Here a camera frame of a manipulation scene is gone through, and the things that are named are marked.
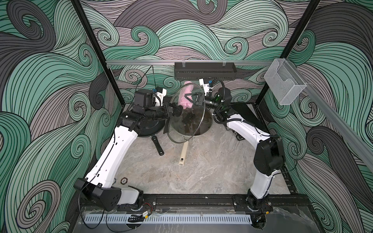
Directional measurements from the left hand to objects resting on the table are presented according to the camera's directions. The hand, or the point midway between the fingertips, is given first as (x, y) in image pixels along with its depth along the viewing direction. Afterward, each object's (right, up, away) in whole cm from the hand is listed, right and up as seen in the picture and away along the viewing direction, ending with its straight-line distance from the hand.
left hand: (178, 107), depth 66 cm
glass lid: (-3, +6, +16) cm, 18 cm away
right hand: (+2, +5, +5) cm, 7 cm away
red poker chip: (-32, -42, +16) cm, 55 cm away
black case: (+54, -1, +45) cm, 70 cm away
